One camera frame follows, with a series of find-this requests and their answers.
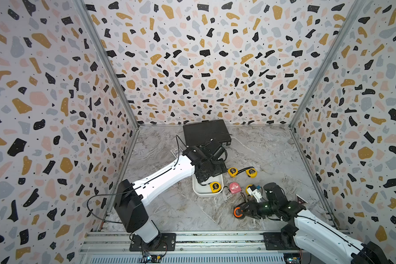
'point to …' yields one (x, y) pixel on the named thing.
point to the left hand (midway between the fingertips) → (221, 173)
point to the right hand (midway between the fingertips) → (241, 213)
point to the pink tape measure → (235, 187)
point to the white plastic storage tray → (203, 190)
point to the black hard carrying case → (198, 133)
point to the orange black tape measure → (238, 212)
